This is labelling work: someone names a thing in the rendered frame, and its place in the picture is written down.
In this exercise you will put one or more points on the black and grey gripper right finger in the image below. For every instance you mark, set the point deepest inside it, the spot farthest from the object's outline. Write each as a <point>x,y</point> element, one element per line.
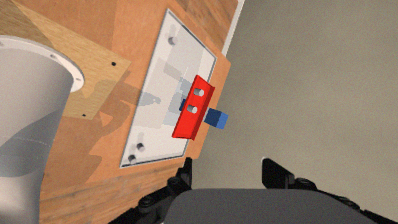
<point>275,176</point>

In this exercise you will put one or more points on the grey cylinder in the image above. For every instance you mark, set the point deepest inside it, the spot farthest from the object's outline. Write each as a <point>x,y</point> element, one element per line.
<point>140,147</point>
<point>173,40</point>
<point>192,109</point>
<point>132,159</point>
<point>198,92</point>

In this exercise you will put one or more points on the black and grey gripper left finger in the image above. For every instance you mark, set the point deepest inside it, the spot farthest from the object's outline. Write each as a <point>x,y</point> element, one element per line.
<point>152,208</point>

